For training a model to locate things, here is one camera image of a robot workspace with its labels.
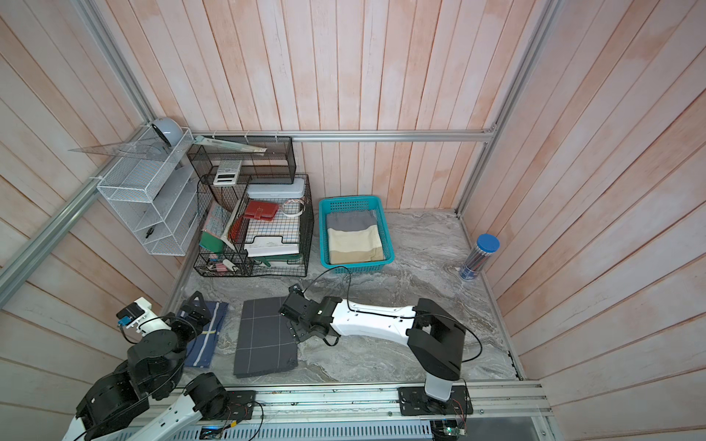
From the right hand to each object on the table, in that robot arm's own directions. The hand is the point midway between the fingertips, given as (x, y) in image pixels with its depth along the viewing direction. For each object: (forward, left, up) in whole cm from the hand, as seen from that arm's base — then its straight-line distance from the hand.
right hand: (303, 322), depth 82 cm
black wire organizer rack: (+45, +40, +2) cm, 60 cm away
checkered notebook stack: (+27, +9, +14) cm, 32 cm away
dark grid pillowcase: (-6, +12, -3) cm, 13 cm away
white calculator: (+47, +31, +21) cm, 60 cm away
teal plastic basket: (+52, -15, +1) cm, 54 cm away
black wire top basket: (+57, +16, +16) cm, 62 cm away
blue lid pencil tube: (+22, -57, +12) cm, 62 cm away
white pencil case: (+41, +12, +17) cm, 46 cm away
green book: (+29, +38, +2) cm, 48 cm away
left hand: (-4, +24, +19) cm, 31 cm away
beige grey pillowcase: (+35, -15, -1) cm, 39 cm away
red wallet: (+32, +17, +17) cm, 39 cm away
